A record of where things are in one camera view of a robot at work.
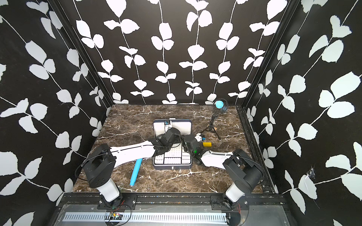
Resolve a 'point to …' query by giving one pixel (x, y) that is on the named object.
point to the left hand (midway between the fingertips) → (178, 131)
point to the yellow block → (207, 144)
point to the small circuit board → (116, 216)
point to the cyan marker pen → (135, 172)
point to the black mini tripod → (210, 127)
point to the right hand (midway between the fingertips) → (178, 132)
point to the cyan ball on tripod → (219, 104)
